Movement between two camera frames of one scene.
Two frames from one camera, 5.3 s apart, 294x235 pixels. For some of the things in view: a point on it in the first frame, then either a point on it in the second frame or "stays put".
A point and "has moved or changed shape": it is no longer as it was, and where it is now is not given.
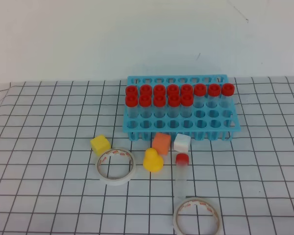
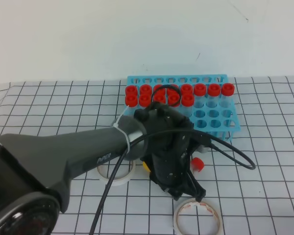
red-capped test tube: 182,173 has moved or changed shape
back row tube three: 159,92 stays put
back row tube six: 199,93 stays put
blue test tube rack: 181,104 stays put
